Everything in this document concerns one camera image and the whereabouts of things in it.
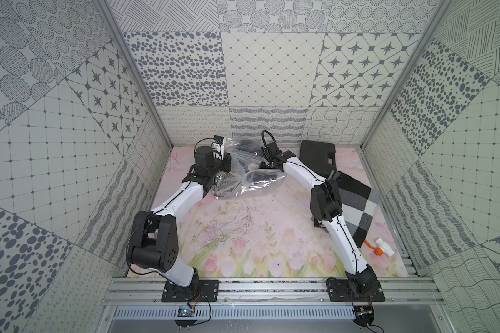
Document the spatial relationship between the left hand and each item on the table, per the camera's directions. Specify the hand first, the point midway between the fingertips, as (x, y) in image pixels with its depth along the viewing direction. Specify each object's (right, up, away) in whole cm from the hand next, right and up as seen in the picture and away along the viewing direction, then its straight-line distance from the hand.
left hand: (234, 152), depth 86 cm
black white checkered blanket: (+55, -23, +5) cm, 60 cm away
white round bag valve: (+8, -6, +15) cm, 18 cm away
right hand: (+12, -12, +18) cm, 25 cm away
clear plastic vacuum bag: (+5, -16, +2) cm, 17 cm away
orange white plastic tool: (+60, -39, -5) cm, 72 cm away
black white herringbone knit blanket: (-6, -15, +13) cm, 21 cm away
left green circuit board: (-16, -58, -15) cm, 62 cm away
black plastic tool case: (+43, -1, +22) cm, 48 cm away
